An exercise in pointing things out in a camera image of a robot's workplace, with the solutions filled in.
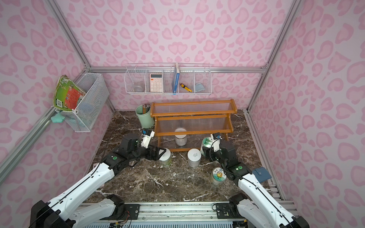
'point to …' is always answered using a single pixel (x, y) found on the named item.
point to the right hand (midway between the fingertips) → (208, 145)
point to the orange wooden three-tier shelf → (192, 118)
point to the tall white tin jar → (194, 157)
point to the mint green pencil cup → (146, 120)
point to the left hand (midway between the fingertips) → (159, 145)
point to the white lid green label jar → (160, 151)
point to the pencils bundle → (146, 108)
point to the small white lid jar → (181, 140)
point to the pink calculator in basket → (156, 82)
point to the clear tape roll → (138, 89)
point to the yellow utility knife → (187, 89)
